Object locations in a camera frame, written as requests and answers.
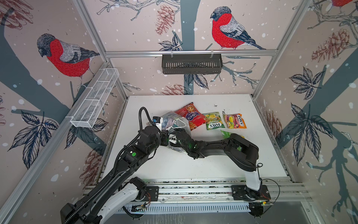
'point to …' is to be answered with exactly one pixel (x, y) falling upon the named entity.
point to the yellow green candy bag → (213, 121)
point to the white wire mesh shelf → (86, 114)
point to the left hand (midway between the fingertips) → (170, 128)
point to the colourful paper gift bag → (172, 121)
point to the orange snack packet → (235, 121)
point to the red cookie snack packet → (189, 113)
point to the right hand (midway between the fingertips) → (174, 129)
